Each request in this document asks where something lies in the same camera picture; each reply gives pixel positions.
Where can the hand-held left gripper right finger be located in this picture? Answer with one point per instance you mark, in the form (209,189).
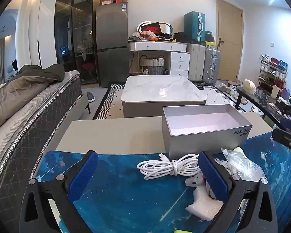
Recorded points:
(212,177)

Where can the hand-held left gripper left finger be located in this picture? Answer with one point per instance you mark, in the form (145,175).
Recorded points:
(83,174)

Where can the white plush toy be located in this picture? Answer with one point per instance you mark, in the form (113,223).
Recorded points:
(192,180)

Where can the white foam piece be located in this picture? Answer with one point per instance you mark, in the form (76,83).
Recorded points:
(203,206)

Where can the clear plastic bag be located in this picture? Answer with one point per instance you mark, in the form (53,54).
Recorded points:
(245,167)

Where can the grey cardboard box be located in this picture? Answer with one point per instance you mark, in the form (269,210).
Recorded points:
(196,143)

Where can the light green cloth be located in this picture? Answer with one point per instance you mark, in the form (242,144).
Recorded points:
(179,231)

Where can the purple bag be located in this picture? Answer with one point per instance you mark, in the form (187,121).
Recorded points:
(286,93)

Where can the black glass side table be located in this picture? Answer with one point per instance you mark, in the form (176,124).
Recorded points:
(259,103)

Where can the blue sky print desk mat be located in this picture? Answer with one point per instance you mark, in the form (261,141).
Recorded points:
(126,199)

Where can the shoe rack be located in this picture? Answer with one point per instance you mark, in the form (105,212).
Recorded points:
(272,75)

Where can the white sneaker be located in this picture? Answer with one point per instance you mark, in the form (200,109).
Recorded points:
(233,90)
(223,87)
(243,100)

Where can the cream crumpled bag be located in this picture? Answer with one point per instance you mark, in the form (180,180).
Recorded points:
(249,86)

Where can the grey slipper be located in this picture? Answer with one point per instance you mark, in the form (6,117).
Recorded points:
(91,97)

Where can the black item on floor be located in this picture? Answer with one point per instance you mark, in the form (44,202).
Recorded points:
(200,85)

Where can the silver suitcase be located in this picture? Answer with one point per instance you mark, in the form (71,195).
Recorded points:
(211,65)

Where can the marble top coffee table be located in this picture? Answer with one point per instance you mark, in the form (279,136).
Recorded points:
(160,89)

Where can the beige quilt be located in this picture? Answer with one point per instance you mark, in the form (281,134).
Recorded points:
(9,102)

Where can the olive green jacket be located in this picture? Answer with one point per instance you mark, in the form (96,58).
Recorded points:
(43,72)

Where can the wooden door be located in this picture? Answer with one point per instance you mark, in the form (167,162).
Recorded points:
(229,29)

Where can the beige suitcase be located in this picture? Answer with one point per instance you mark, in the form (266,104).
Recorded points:
(195,63)

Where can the yellow box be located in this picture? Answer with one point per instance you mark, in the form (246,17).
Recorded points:
(210,43)

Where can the dark green box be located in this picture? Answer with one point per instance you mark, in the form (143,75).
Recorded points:
(210,36)

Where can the white vanity dresser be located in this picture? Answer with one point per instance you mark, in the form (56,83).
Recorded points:
(179,60)

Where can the woven laundry basket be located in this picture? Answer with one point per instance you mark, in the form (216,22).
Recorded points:
(151,65)

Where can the silver refrigerator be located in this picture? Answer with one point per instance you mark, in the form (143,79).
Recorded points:
(111,41)

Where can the stack of black boxes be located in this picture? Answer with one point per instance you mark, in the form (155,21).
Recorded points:
(184,37)

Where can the teal suitcase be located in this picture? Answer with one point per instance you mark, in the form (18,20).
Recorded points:
(192,26)

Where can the dark glass cabinet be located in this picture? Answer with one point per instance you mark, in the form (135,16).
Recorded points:
(75,29)

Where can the white wardrobe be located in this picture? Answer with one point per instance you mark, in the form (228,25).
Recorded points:
(46,29)

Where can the plastic bag of fruit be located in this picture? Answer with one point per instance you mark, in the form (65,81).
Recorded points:
(145,34)

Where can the oval mirror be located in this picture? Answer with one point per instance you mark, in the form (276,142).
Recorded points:
(166,26)

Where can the red and black box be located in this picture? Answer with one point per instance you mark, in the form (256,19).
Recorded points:
(151,28)

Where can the open cardboard box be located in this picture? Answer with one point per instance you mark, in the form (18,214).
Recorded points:
(105,2)

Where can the grey bed frame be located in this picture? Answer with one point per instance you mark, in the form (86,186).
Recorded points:
(83,103)

